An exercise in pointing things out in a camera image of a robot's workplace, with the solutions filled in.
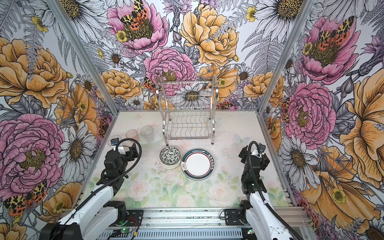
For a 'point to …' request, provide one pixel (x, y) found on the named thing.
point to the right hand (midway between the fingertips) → (253, 153)
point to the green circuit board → (125, 230)
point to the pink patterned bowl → (169, 155)
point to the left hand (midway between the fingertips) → (127, 149)
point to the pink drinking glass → (132, 134)
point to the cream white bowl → (170, 166)
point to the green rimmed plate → (198, 164)
